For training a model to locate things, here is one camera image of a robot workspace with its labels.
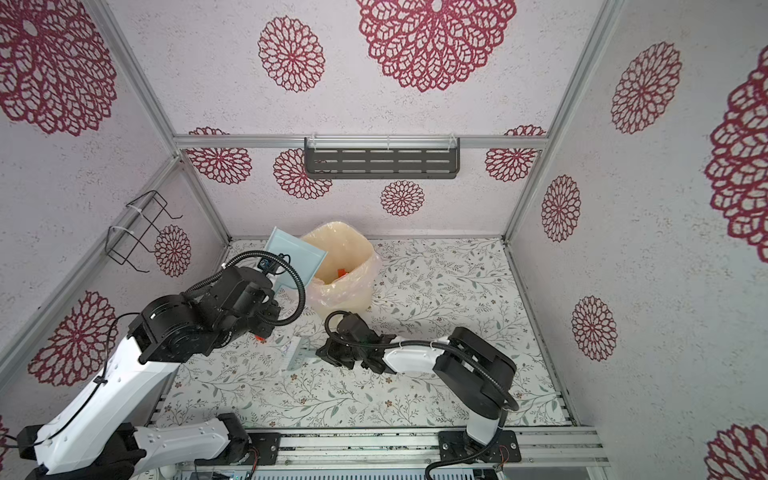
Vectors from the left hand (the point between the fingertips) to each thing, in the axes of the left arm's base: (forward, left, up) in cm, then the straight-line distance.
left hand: (268, 309), depth 64 cm
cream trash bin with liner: (+12, -15, -6) cm, 20 cm away
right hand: (0, -5, -21) cm, 22 cm away
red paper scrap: (+27, -11, -21) cm, 36 cm away
